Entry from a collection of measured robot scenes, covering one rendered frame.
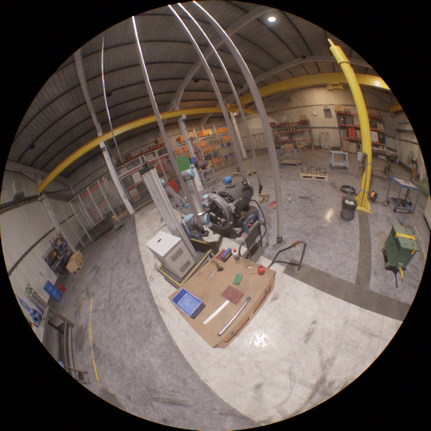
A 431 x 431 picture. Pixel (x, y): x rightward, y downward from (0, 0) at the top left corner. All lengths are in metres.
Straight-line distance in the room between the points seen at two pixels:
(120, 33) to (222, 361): 8.84
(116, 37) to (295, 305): 8.93
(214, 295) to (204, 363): 0.95
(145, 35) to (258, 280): 8.39
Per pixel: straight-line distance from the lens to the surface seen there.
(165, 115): 10.26
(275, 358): 1.70
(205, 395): 1.92
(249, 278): 1.40
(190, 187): 1.53
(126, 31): 7.32
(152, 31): 7.57
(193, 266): 1.91
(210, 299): 1.39
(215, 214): 2.37
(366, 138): 3.65
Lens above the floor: 1.68
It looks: 28 degrees down
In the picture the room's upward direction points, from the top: 19 degrees counter-clockwise
